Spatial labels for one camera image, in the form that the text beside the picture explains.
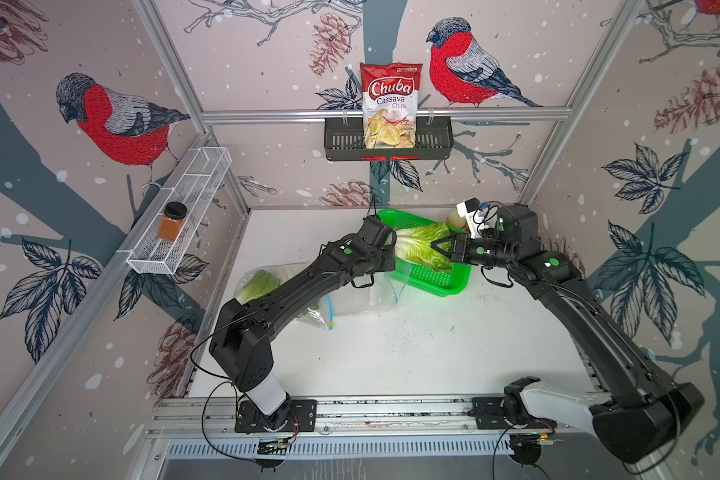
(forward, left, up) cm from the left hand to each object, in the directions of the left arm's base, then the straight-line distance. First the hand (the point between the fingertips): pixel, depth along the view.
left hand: (396, 252), depth 81 cm
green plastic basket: (-1, -10, -12) cm, 16 cm away
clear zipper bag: (-4, +13, -20) cm, 24 cm away
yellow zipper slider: (-14, +19, -16) cm, 28 cm away
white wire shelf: (+17, +59, +8) cm, 62 cm away
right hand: (-5, -7, +11) cm, 14 cm away
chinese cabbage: (-4, -3, +10) cm, 11 cm away
